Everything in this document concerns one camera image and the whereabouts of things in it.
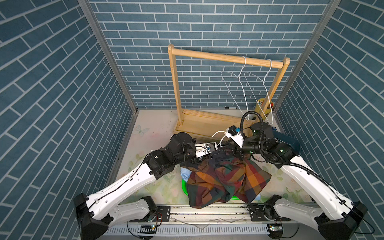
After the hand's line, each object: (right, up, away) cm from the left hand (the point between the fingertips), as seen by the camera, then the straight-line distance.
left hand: (211, 146), depth 67 cm
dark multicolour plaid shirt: (+3, -15, +1) cm, 16 cm away
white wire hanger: (+19, +39, +37) cm, 57 cm away
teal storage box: (+56, -1, +35) cm, 66 cm away
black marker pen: (+22, +23, +58) cm, 66 cm away
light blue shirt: (-13, -16, +10) cm, 23 cm away
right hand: (+7, 0, +2) cm, 7 cm away
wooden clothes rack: (-4, +10, +44) cm, 45 cm away
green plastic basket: (-13, -21, +8) cm, 26 cm away
